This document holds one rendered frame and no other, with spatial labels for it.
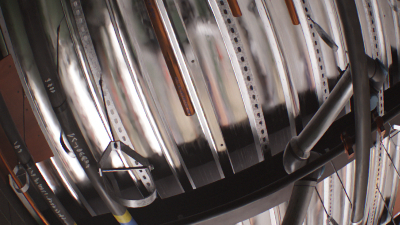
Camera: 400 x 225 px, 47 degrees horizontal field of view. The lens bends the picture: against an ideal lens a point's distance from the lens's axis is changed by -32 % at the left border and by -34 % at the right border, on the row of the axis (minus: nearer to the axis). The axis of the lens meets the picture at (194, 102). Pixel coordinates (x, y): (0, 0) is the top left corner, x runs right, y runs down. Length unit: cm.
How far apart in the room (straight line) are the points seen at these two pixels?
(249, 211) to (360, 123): 117
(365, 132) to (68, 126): 110
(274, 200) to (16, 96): 148
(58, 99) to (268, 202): 145
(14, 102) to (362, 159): 165
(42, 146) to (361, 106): 158
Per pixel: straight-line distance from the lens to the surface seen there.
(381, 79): 213
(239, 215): 302
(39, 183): 220
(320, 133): 219
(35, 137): 273
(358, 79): 191
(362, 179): 231
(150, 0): 160
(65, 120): 200
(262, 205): 303
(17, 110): 263
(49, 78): 190
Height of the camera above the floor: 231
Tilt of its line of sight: 52 degrees up
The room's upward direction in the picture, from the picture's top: 25 degrees counter-clockwise
